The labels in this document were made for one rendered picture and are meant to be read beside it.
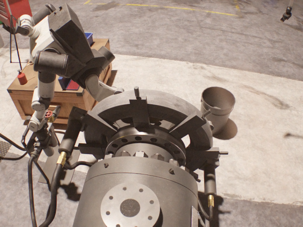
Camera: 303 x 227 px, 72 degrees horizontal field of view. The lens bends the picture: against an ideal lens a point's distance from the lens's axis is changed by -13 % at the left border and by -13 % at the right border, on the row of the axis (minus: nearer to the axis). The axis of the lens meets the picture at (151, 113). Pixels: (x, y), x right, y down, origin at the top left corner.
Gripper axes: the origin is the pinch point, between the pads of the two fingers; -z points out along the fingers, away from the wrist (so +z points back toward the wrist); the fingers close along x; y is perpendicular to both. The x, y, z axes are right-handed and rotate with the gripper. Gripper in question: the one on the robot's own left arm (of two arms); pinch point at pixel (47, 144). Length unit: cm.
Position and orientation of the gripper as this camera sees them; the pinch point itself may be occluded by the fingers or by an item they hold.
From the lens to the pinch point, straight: 170.1
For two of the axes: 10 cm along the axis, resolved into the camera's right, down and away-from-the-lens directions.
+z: 0.0, -7.0, -7.1
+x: 1.0, -7.1, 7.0
